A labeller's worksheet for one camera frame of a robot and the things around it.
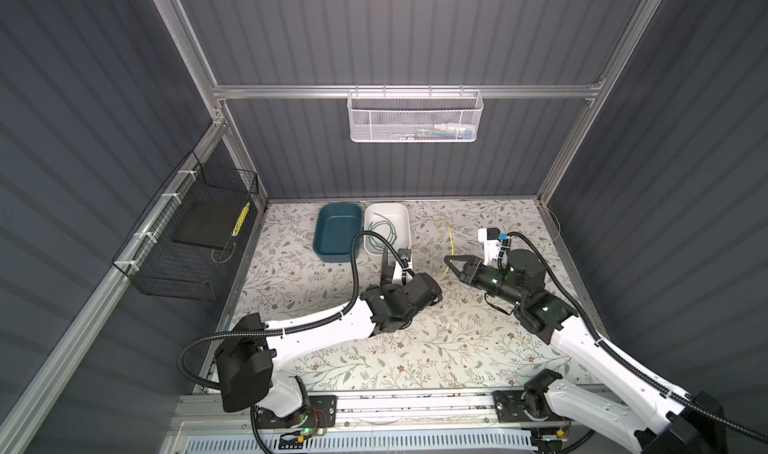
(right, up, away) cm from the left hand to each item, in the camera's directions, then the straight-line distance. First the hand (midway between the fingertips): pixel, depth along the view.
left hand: (410, 282), depth 79 cm
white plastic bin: (-5, +17, +33) cm, 38 cm away
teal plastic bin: (-26, +15, +32) cm, 44 cm away
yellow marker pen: (-45, +17, -1) cm, 48 cm away
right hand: (+9, +6, -7) cm, 13 cm away
